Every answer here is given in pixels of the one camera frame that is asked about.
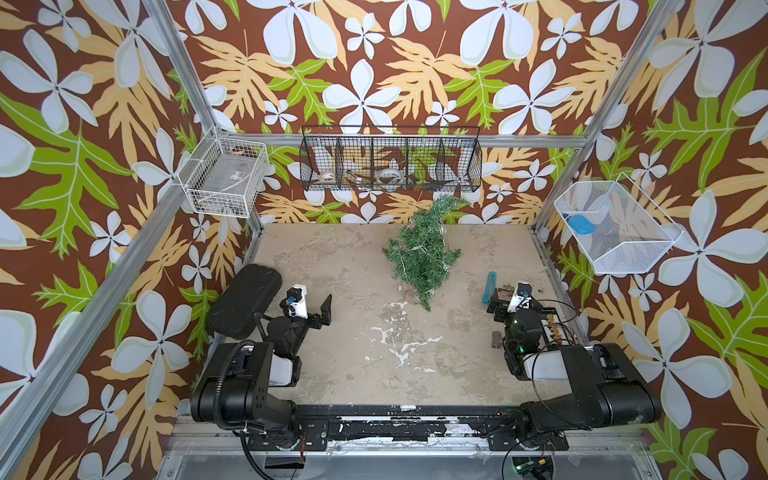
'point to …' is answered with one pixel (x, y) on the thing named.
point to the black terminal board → (553, 329)
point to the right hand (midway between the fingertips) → (511, 291)
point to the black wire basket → (390, 158)
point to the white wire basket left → (225, 175)
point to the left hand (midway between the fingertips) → (315, 290)
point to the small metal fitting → (497, 340)
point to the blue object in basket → (582, 224)
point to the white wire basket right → (631, 230)
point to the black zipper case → (249, 290)
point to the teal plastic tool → (490, 287)
